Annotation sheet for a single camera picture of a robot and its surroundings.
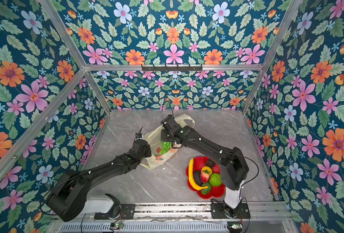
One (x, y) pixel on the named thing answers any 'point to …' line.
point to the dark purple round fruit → (210, 163)
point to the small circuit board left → (116, 225)
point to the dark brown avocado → (197, 177)
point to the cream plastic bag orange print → (157, 160)
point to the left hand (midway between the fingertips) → (150, 145)
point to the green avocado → (206, 191)
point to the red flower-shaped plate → (198, 163)
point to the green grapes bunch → (165, 146)
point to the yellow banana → (190, 172)
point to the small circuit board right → (234, 226)
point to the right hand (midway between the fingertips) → (166, 132)
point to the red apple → (204, 176)
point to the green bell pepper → (215, 179)
